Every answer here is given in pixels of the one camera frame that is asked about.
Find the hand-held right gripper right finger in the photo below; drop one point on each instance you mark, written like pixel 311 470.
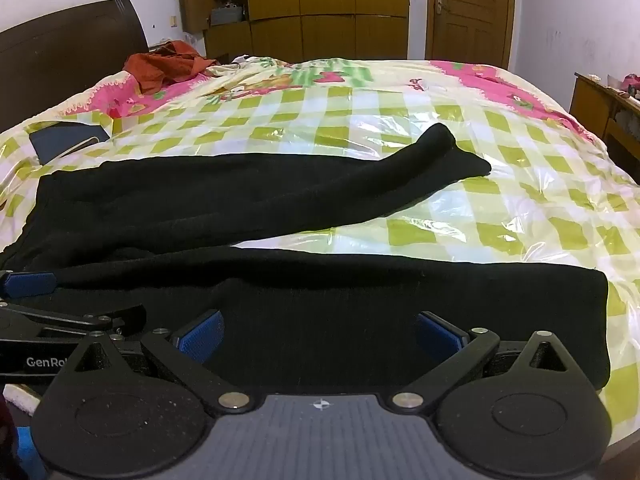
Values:
pixel 439 336

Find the checkered plastic-covered bedspread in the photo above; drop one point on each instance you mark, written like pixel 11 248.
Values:
pixel 350 110

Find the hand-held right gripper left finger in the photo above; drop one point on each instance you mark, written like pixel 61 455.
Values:
pixel 200 336

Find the brown wooden side desk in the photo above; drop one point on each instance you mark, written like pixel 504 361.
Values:
pixel 595 105

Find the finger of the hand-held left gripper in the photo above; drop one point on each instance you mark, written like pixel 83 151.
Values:
pixel 125 316
pixel 32 283

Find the black pants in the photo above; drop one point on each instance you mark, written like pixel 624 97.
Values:
pixel 250 195

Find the dark wooden headboard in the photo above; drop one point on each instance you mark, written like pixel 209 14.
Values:
pixel 60 60

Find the grey box in wardrobe niche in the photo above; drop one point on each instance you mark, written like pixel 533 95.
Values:
pixel 227 15

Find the brown wooden door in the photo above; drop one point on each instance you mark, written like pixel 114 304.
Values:
pixel 472 15

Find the red-orange crumpled cloth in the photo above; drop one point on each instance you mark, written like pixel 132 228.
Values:
pixel 165 65

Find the pink object on desk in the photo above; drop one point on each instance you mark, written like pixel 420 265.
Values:
pixel 631 82

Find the brown wooden wardrobe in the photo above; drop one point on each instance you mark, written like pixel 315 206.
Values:
pixel 325 10

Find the dark blue flat object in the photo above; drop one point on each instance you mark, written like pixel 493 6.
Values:
pixel 65 141

